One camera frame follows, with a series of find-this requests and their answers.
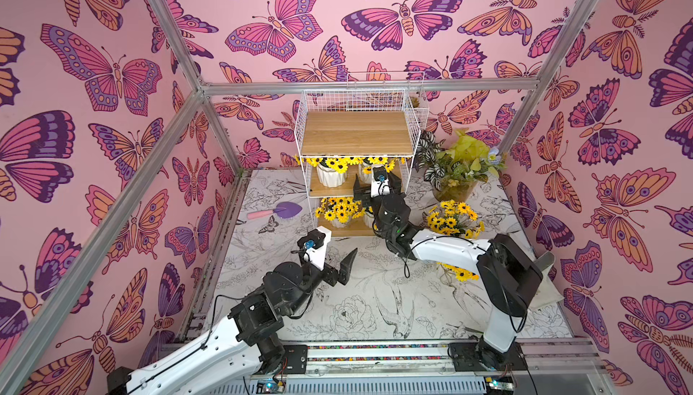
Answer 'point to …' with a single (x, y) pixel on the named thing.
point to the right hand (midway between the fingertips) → (376, 170)
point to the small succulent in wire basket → (414, 102)
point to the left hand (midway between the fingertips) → (342, 239)
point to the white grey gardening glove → (547, 292)
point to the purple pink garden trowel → (283, 210)
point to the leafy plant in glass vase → (455, 167)
